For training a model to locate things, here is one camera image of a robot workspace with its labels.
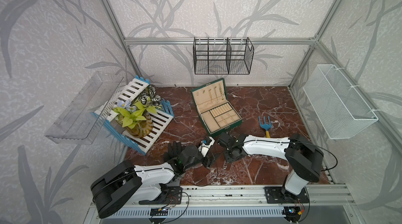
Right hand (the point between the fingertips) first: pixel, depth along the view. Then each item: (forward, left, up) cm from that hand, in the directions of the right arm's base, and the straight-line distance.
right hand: (228, 157), depth 87 cm
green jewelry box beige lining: (+25, +6, +5) cm, 26 cm away
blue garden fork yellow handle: (+19, -25, 0) cm, 31 cm away
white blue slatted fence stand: (+22, +42, +3) cm, 48 cm away
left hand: (0, +7, +8) cm, 11 cm away
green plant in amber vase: (+9, +44, +27) cm, 52 cm away
